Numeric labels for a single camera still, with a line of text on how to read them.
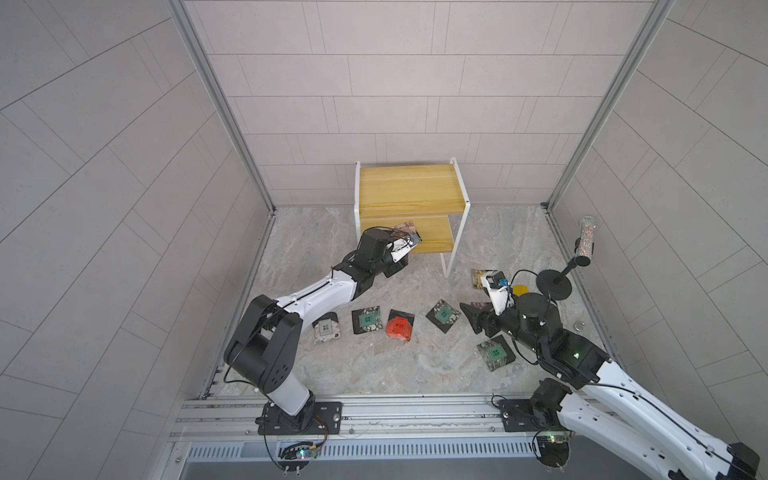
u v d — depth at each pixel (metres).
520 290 0.93
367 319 0.87
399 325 0.86
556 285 0.93
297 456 0.65
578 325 0.85
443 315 0.88
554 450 0.68
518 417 0.71
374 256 0.66
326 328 0.85
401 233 0.90
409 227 0.91
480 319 0.62
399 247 0.74
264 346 0.44
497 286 0.60
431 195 0.78
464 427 0.71
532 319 0.52
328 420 0.71
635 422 0.45
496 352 0.81
